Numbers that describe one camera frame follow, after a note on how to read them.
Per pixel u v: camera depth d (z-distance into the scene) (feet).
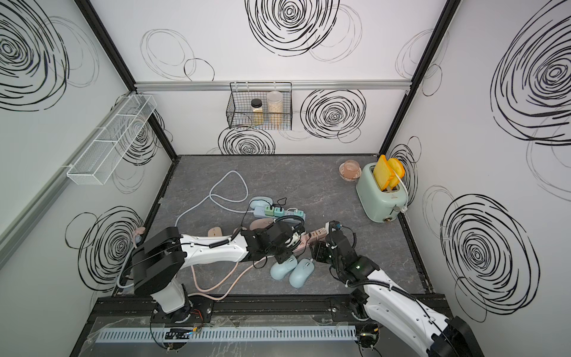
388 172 2.75
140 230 3.10
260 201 3.12
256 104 2.79
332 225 2.51
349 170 3.56
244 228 3.08
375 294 1.75
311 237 2.70
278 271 2.64
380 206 2.79
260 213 3.14
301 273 2.64
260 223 3.06
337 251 2.03
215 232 2.97
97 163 2.36
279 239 2.11
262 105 2.84
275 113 2.78
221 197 3.36
